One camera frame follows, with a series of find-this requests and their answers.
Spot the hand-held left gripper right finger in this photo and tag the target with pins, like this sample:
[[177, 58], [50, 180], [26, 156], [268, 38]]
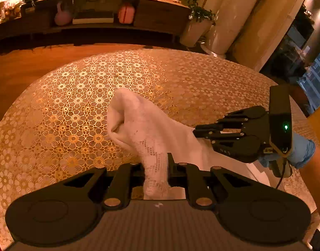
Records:
[[171, 170]]

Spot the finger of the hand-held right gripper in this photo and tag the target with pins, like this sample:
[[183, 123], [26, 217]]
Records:
[[225, 137], [222, 125]]

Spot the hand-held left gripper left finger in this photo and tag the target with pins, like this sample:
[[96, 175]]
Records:
[[136, 175]]

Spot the white lace-trimmed shirt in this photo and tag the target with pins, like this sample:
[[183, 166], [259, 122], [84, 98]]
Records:
[[139, 120]]

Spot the person's right forearm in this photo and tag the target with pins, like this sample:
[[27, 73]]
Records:
[[319, 183]]

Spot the person's right hand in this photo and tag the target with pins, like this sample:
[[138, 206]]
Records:
[[303, 150]]

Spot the leafy plant in white pot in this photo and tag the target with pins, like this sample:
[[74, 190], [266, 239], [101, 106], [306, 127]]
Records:
[[195, 31]]

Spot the cream curtain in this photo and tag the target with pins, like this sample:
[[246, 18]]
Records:
[[254, 18]]

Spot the gold floral lace tablecloth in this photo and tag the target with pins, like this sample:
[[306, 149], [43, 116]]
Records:
[[71, 96]]

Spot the dark wooden sideboard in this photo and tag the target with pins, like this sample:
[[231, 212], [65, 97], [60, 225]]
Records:
[[154, 13]]

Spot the pink box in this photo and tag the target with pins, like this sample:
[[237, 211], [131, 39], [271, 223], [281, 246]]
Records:
[[126, 13]]

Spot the stack of books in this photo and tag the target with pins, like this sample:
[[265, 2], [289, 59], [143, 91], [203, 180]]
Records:
[[93, 18]]

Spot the pink vase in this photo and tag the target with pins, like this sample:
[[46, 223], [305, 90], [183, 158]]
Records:
[[62, 17]]

